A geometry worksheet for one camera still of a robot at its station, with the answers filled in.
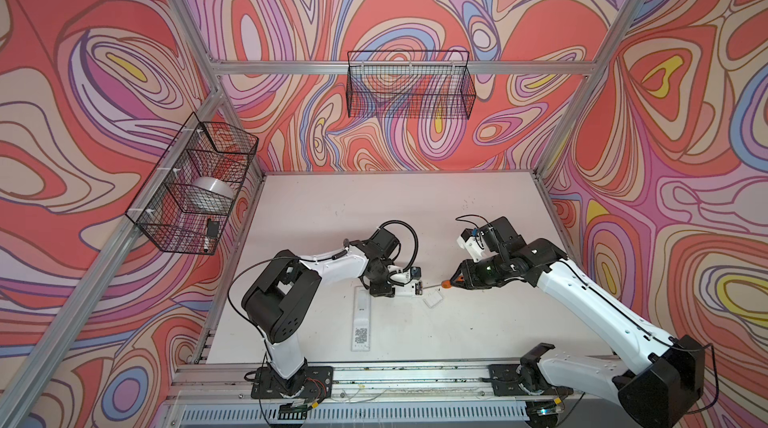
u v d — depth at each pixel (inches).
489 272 25.1
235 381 29.5
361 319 32.4
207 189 27.4
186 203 28.9
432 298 34.4
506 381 28.4
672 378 14.7
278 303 18.4
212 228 29.0
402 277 31.1
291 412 28.3
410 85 37.8
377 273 29.6
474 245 27.9
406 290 34.3
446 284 30.1
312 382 28.7
